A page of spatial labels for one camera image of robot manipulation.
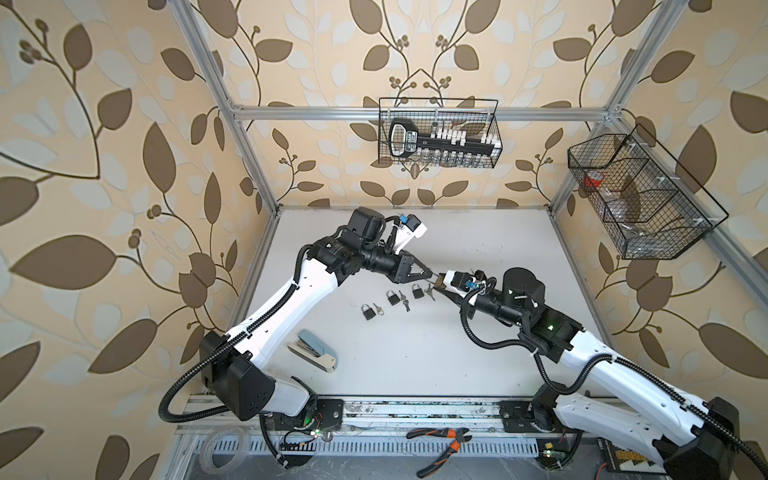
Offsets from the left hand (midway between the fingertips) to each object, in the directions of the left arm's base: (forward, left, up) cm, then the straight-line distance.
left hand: (433, 274), depth 65 cm
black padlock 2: (+5, +17, -32) cm, 36 cm away
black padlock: (+12, +2, -30) cm, 32 cm away
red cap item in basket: (+35, -49, -1) cm, 60 cm away
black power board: (-30, -45, -29) cm, 61 cm away
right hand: (+1, -3, -4) cm, 5 cm away
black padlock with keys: (+10, +9, -32) cm, 34 cm away
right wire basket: (+19, -54, +4) cm, 58 cm away
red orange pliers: (-27, -7, -29) cm, 40 cm away
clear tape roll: (-33, +44, -31) cm, 63 cm away
